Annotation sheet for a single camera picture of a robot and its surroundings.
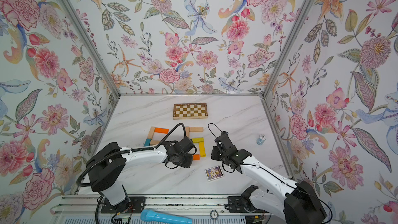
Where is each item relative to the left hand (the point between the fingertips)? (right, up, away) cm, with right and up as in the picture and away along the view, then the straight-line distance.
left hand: (193, 164), depth 85 cm
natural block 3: (-25, +9, +14) cm, 30 cm away
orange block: (-21, +17, +16) cm, 31 cm away
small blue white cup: (+39, +12, +6) cm, 41 cm away
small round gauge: (+10, -19, -13) cm, 25 cm away
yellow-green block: (+3, +11, +10) cm, 15 cm away
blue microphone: (-17, -17, -17) cm, 30 cm away
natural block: (-27, +15, +14) cm, 34 cm away
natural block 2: (+2, +17, +17) cm, 24 cm away
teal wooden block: (-28, +10, +10) cm, 32 cm away
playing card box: (+11, -4, -3) cm, 12 cm away
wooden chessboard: (-2, +29, +22) cm, 37 cm away
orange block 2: (+2, +3, +2) cm, 4 cm away
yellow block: (+5, +7, +6) cm, 10 cm away
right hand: (+11, +8, 0) cm, 13 cm away
